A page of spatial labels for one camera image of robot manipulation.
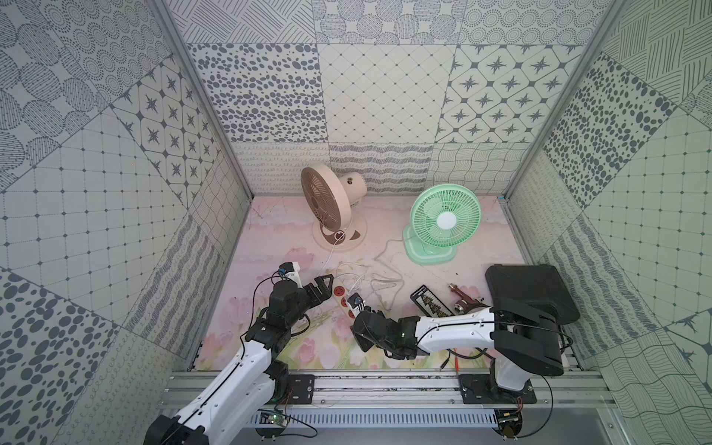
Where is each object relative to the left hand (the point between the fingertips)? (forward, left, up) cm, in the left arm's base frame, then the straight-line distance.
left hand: (320, 275), depth 82 cm
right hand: (-11, -12, -11) cm, 20 cm away
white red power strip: (-1, -6, -9) cm, 11 cm away
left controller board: (-36, +10, -15) cm, 40 cm away
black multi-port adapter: (-3, -35, -12) cm, 37 cm away
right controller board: (-33, -53, -17) cm, 65 cm away
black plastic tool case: (+2, -70, -9) cm, 71 cm away
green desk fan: (+15, -38, +10) cm, 42 cm away
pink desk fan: (+17, -3, +16) cm, 24 cm away
